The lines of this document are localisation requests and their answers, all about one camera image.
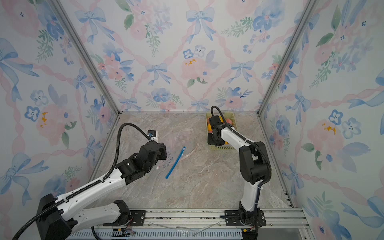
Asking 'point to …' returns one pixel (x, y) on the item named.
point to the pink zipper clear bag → (175, 142)
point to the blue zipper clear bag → (174, 165)
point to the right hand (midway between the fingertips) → (213, 140)
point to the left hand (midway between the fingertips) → (165, 143)
